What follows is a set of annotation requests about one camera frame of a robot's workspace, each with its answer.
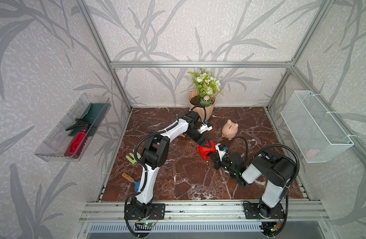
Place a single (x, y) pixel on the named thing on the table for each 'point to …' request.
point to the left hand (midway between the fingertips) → (206, 144)
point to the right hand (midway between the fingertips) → (209, 152)
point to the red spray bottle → (76, 142)
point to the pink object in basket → (311, 154)
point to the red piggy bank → (203, 151)
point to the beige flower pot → (205, 113)
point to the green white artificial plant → (206, 85)
